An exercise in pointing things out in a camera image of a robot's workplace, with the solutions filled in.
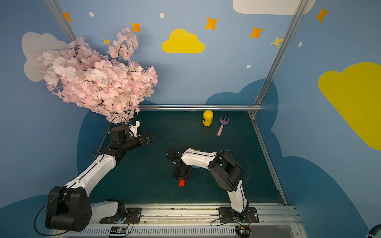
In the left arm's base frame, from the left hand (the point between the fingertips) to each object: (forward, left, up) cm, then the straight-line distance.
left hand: (151, 134), depth 84 cm
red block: (-22, -18, -18) cm, 33 cm away
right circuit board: (-43, -51, -21) cm, 70 cm away
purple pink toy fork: (+27, -48, -19) cm, 58 cm away
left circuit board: (-44, +12, -20) cm, 50 cm away
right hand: (-19, -18, -19) cm, 32 cm away
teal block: (-24, -25, +11) cm, 37 cm away
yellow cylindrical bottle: (+25, -35, -11) cm, 44 cm away
